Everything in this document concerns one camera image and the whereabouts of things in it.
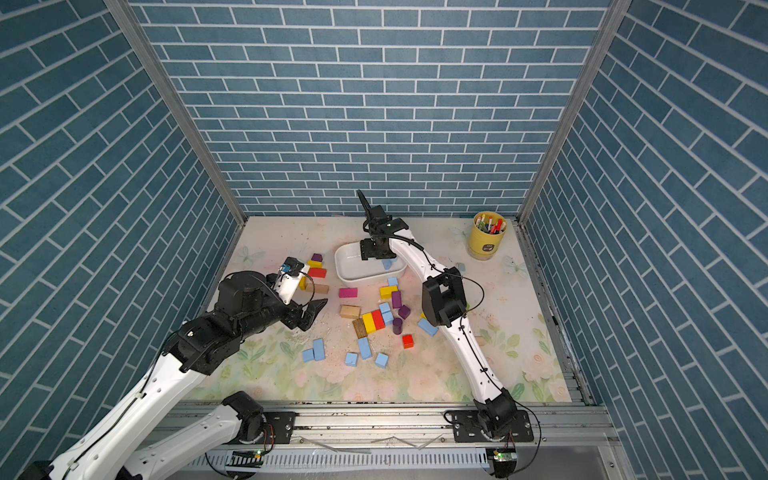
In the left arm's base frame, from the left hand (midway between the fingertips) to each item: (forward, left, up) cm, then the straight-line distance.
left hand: (319, 291), depth 70 cm
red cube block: (-2, -22, -24) cm, 33 cm away
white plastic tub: (+24, -3, -25) cm, 34 cm away
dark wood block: (+2, -8, -25) cm, 26 cm away
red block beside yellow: (+5, -13, -24) cm, 28 cm away
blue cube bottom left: (-8, -6, -23) cm, 25 cm away
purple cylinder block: (+3, -19, -24) cm, 31 cm away
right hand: (+28, -10, -21) cm, 36 cm away
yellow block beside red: (+4, -10, -25) cm, 27 cm away
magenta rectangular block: (+15, -3, -25) cm, 30 cm away
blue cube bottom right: (-8, -14, -24) cm, 29 cm away
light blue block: (+28, -15, -26) cm, 41 cm away
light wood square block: (+8, -4, -24) cm, 26 cm away
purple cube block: (+30, +10, -25) cm, 40 cm away
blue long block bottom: (-4, -10, -25) cm, 27 cm away
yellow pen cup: (+36, -51, -15) cm, 64 cm away
